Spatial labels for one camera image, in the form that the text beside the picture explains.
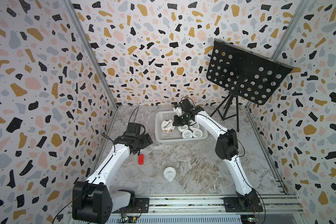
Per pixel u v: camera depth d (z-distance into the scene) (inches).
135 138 25.1
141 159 35.5
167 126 38.0
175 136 40.5
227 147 23.8
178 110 35.4
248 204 25.2
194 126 38.6
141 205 29.0
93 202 15.4
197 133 37.4
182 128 38.3
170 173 31.4
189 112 29.4
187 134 37.3
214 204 29.9
